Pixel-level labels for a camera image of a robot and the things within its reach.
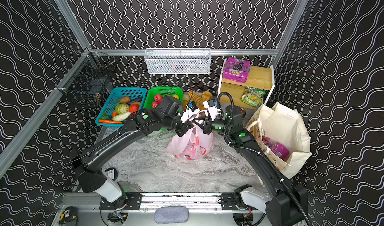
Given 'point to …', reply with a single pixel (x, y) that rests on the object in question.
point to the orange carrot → (110, 121)
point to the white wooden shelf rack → (259, 77)
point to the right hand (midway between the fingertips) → (194, 120)
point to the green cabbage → (121, 108)
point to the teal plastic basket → (129, 93)
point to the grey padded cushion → (171, 214)
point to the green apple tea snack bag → (253, 96)
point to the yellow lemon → (176, 96)
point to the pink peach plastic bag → (193, 144)
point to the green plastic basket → (150, 92)
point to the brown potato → (124, 99)
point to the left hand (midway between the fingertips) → (196, 125)
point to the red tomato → (134, 107)
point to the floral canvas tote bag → (285, 125)
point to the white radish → (122, 116)
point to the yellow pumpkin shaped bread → (206, 95)
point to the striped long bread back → (195, 97)
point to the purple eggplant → (138, 100)
